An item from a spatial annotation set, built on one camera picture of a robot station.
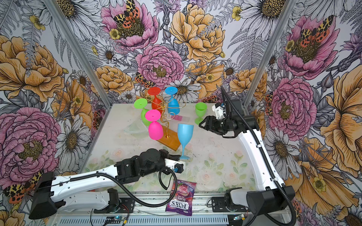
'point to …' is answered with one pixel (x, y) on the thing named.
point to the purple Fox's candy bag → (182, 201)
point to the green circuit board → (113, 219)
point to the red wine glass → (156, 103)
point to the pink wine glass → (155, 129)
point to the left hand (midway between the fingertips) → (176, 155)
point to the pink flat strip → (178, 117)
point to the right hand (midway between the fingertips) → (203, 129)
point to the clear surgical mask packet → (137, 127)
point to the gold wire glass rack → (170, 138)
